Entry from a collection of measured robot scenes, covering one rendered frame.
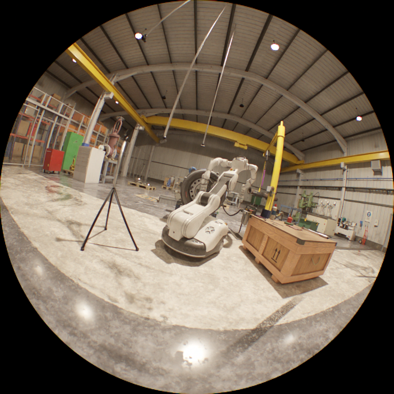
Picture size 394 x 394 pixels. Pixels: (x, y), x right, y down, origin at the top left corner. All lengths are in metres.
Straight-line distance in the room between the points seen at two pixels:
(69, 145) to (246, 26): 10.22
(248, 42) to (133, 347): 9.33
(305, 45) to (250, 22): 2.72
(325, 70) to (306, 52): 1.43
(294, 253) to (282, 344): 0.73
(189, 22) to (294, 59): 5.48
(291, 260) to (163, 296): 1.01
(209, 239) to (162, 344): 0.91
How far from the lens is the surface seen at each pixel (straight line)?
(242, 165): 2.02
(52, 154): 5.84
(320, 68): 9.51
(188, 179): 2.20
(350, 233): 10.30
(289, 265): 1.31
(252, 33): 8.52
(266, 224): 1.63
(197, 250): 1.19
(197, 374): 0.70
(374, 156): 11.72
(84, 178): 4.94
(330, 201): 8.08
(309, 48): 8.90
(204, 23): 8.38
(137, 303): 0.85
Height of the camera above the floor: 0.66
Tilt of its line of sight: 4 degrees down
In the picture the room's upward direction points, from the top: 14 degrees clockwise
